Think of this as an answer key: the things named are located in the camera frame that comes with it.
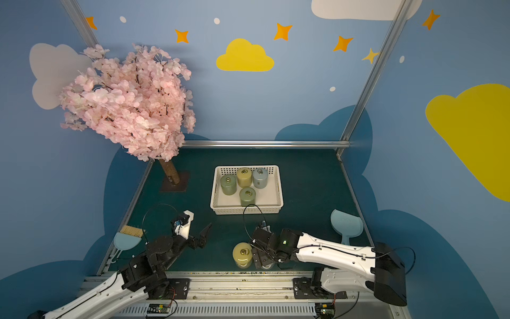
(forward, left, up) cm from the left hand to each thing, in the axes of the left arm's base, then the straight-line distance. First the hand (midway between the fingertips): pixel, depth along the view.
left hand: (200, 217), depth 75 cm
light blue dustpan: (+7, -65, -18) cm, 68 cm away
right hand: (-9, -26, -10) cm, 29 cm away
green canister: (+23, -7, -10) cm, 26 cm away
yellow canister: (+28, -15, -10) cm, 33 cm away
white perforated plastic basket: (+19, -28, -18) cm, 38 cm away
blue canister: (-13, -27, -16) cm, 34 cm away
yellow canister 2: (-11, -17, -8) cm, 22 cm away
